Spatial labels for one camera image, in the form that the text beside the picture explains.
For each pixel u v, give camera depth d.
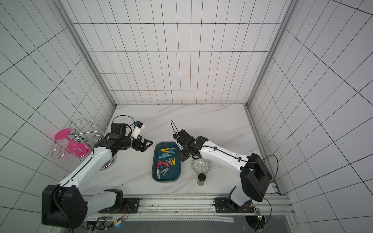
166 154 0.90
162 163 0.86
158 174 0.81
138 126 0.73
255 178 0.42
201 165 0.85
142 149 0.73
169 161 0.88
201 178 0.73
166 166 0.85
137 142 0.72
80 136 0.68
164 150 0.92
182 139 0.62
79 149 0.64
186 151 0.71
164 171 0.83
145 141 0.74
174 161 0.87
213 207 0.73
